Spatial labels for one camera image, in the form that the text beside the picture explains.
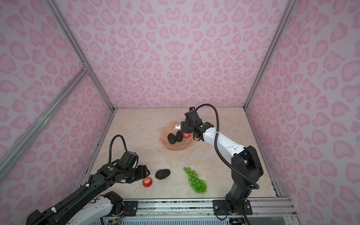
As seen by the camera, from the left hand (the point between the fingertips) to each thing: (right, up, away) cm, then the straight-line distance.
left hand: (147, 172), depth 79 cm
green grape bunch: (+29, -6, -3) cm, 30 cm away
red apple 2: (+22, +19, +17) cm, 34 cm away
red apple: (0, -5, -1) cm, 5 cm away
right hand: (+24, +27, +8) cm, 37 cm away
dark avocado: (+17, +18, +19) cm, 31 cm away
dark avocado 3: (+8, -1, +1) cm, 9 cm away
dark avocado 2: (+12, +17, +17) cm, 27 cm away
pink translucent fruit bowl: (+12, +24, +24) cm, 36 cm away
